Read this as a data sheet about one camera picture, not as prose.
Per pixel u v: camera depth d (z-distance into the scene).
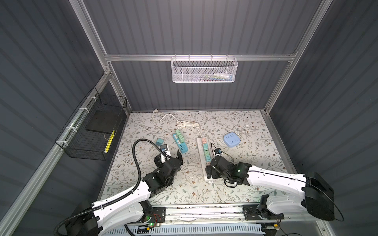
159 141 1.01
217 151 0.73
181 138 0.96
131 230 0.70
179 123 1.10
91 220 0.41
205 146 0.91
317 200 0.44
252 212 0.72
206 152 0.89
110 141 0.69
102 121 0.75
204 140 0.94
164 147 0.67
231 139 1.00
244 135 1.05
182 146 0.96
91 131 0.73
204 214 0.76
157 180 0.59
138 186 0.53
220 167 0.61
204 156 0.89
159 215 0.73
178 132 0.99
